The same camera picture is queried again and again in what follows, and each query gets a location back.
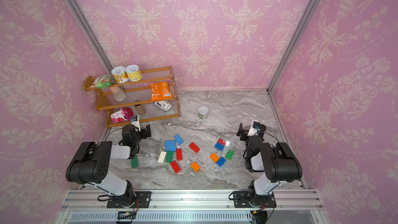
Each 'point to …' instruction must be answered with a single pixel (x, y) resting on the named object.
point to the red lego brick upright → (179, 154)
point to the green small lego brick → (229, 154)
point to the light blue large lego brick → (170, 145)
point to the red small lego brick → (222, 141)
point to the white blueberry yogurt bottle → (164, 105)
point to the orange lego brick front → (195, 166)
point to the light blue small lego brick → (179, 139)
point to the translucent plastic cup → (119, 95)
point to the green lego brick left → (134, 162)
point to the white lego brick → (161, 156)
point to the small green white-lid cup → (203, 112)
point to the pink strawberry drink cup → (125, 114)
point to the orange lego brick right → (214, 157)
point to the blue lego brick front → (221, 161)
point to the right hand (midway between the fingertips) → (250, 124)
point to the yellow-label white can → (133, 73)
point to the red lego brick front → (175, 166)
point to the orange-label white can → (119, 75)
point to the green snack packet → (102, 81)
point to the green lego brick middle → (169, 156)
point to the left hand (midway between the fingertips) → (142, 125)
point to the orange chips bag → (160, 90)
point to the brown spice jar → (140, 109)
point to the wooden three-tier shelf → (137, 92)
